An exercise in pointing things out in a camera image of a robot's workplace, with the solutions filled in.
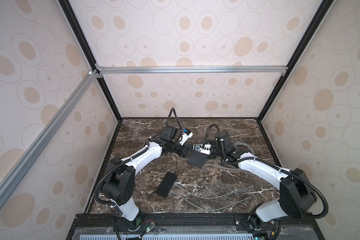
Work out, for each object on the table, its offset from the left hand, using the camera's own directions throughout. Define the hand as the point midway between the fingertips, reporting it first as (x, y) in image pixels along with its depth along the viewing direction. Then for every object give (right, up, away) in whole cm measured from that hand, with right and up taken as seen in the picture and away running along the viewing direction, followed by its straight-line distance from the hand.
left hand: (193, 148), depth 83 cm
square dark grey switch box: (+4, -8, +15) cm, 17 cm away
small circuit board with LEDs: (-21, -36, -11) cm, 43 cm away
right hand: (+6, +3, +4) cm, 7 cm away
